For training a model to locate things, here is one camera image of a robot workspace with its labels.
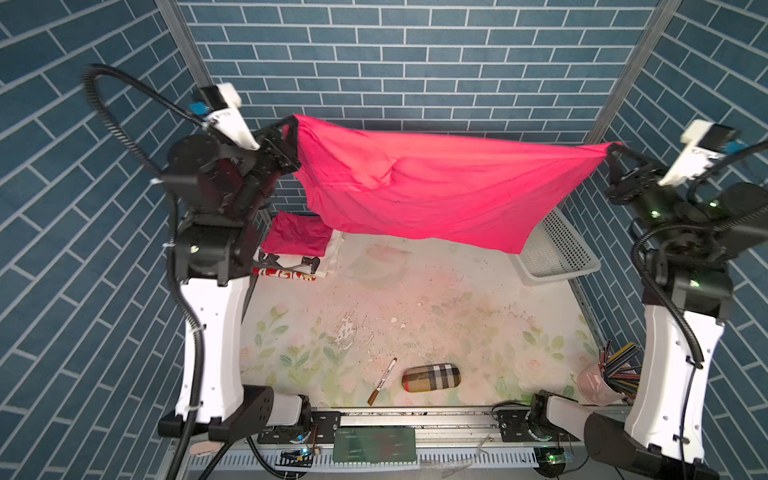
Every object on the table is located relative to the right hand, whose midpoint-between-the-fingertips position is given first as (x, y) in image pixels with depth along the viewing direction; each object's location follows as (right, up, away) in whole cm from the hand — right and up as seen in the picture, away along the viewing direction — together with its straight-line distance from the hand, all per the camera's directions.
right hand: (599, 143), depth 49 cm
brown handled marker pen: (-37, -53, +34) cm, 73 cm away
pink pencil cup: (+16, -53, +26) cm, 61 cm away
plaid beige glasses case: (-25, -53, +30) cm, 65 cm away
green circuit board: (-39, -64, +21) cm, 78 cm away
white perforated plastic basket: (+26, -19, +63) cm, 70 cm away
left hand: (-49, +4, -1) cm, 49 cm away
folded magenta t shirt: (-69, -13, +56) cm, 90 cm away
